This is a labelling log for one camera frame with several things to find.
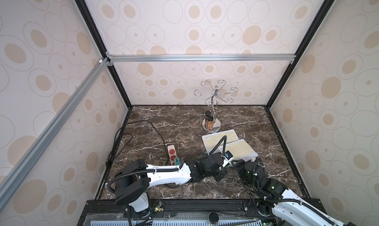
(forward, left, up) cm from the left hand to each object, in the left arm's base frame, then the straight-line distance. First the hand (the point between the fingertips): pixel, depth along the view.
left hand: (231, 170), depth 74 cm
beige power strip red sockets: (+14, +32, -11) cm, 37 cm away
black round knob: (-20, +10, -1) cm, 23 cm away
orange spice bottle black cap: (+33, +8, -3) cm, 34 cm away
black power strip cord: (+25, +60, -10) cm, 66 cm away
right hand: (+5, -6, -7) cm, 10 cm away
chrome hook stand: (+40, +7, +10) cm, 42 cm away
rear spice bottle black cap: (+39, +10, -1) cm, 40 cm away
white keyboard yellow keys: (+16, -10, -9) cm, 21 cm away
